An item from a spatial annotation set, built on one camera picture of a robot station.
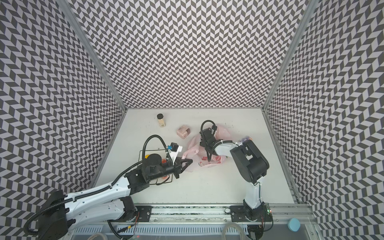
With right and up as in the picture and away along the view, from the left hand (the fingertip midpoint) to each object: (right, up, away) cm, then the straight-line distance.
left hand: (192, 163), depth 70 cm
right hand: (+8, +5, +29) cm, 31 cm away
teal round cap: (+49, -29, +1) cm, 57 cm away
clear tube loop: (+18, -29, -1) cm, 34 cm away
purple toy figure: (+34, +9, +27) cm, 45 cm away
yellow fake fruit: (-16, +7, -15) cm, 23 cm away
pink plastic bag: (+2, +3, +8) cm, 8 cm away
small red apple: (-11, -4, -8) cm, 14 cm away
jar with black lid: (-24, +20, +34) cm, 46 cm away
